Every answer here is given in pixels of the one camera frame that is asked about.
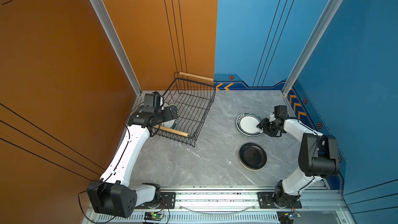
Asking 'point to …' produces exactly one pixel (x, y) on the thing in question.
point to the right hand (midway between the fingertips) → (259, 127)
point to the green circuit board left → (153, 216)
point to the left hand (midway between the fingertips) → (169, 111)
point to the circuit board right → (287, 217)
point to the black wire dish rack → (193, 96)
